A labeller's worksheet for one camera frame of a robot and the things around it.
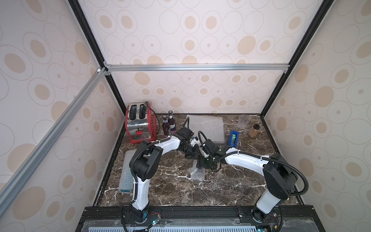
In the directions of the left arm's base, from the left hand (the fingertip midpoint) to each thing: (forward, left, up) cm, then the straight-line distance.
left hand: (206, 157), depth 86 cm
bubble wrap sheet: (-9, +6, -3) cm, 11 cm away
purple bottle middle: (+20, +26, +5) cm, 33 cm away
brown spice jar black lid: (+22, -35, -1) cm, 41 cm away
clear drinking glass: (+35, -32, -5) cm, 47 cm away
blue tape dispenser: (+16, -19, -2) cm, 25 cm away
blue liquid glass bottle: (-18, +45, -6) cm, 49 cm away
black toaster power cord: (+34, +35, 0) cm, 48 cm away
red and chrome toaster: (+19, +41, +10) cm, 46 cm away
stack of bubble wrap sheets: (+30, -7, -7) cm, 32 cm away
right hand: (-3, +1, -4) cm, 5 cm away
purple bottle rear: (+25, +22, +3) cm, 34 cm away
